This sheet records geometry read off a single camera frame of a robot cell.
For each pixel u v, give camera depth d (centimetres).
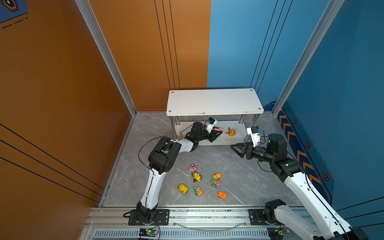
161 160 58
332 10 70
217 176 85
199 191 79
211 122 85
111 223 73
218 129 94
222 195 79
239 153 66
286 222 58
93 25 75
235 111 74
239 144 75
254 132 64
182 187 81
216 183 82
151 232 70
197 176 83
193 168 88
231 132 94
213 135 87
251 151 63
